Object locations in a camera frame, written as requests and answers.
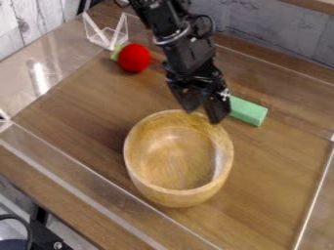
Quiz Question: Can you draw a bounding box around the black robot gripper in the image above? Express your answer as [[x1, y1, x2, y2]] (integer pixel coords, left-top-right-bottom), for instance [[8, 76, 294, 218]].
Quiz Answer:
[[153, 14, 231, 124]]

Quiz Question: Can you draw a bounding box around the light wooden bowl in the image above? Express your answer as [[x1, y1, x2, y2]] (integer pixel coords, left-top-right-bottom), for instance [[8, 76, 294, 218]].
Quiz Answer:
[[123, 109, 234, 208]]

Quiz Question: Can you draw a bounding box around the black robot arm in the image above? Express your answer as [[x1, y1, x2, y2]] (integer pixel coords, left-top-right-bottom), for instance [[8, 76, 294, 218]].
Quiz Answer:
[[113, 0, 231, 124]]

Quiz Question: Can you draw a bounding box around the green flat block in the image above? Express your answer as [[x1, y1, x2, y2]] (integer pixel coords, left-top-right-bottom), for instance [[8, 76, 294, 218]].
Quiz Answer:
[[230, 96, 268, 126]]

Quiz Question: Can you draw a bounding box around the red felt ball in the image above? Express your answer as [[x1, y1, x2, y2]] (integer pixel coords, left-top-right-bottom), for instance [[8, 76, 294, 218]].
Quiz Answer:
[[117, 43, 151, 73]]

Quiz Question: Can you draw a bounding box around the small green block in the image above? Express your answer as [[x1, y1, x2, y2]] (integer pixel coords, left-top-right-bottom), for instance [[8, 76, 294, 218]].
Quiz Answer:
[[111, 45, 125, 62]]

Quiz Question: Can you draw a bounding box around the clear acrylic corner bracket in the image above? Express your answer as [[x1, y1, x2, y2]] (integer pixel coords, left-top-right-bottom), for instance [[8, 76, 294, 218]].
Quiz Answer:
[[83, 13, 129, 51]]

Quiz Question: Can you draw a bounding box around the clear acrylic tray wall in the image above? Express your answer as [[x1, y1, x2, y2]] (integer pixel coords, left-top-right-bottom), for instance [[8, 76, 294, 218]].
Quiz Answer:
[[0, 122, 220, 250]]

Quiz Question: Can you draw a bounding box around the black metal bracket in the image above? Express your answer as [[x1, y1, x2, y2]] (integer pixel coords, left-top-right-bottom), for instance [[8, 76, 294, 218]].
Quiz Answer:
[[29, 206, 75, 250]]

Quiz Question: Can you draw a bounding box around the black cable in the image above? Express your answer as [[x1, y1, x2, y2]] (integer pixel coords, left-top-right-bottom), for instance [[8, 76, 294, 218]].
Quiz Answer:
[[0, 214, 33, 250]]

